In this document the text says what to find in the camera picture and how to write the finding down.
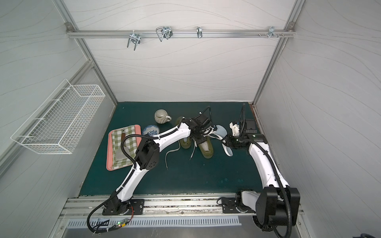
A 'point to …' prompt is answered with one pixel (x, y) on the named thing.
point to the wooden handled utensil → (123, 135)
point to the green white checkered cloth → (119, 159)
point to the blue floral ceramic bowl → (150, 130)
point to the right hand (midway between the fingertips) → (224, 140)
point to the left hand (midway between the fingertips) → (203, 137)
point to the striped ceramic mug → (161, 116)
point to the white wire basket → (61, 124)
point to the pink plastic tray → (109, 159)
